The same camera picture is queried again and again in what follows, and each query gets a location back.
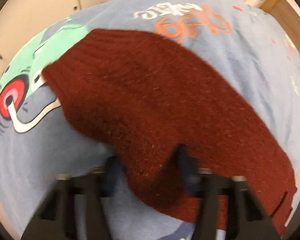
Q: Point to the dark red knit sweater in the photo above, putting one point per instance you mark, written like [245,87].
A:
[145,95]

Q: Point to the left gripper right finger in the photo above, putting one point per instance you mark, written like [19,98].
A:
[246,217]

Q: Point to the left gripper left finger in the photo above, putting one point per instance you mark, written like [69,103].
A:
[55,216]

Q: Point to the wooden headboard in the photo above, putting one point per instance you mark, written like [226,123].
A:
[287,17]

